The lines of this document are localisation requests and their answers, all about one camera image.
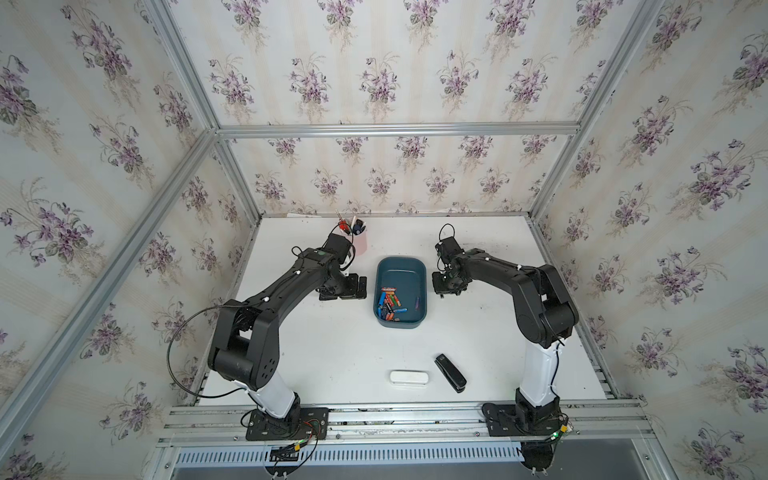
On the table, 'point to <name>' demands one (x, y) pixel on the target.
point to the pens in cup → (355, 226)
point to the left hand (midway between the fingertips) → (356, 295)
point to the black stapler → (450, 373)
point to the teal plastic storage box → (400, 291)
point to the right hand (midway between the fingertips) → (442, 289)
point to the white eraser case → (409, 377)
